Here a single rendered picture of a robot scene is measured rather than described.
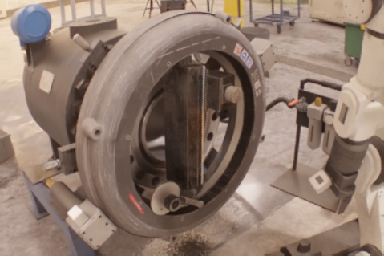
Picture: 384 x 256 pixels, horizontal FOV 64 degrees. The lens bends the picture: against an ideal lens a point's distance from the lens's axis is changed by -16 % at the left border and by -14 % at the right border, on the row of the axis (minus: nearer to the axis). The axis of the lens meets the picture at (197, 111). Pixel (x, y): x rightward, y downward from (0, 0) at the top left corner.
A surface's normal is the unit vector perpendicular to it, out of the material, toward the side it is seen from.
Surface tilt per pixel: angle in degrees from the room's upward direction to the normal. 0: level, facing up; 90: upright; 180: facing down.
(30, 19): 90
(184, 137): 86
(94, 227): 90
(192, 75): 90
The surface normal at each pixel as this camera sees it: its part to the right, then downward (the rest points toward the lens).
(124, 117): 0.70, 0.26
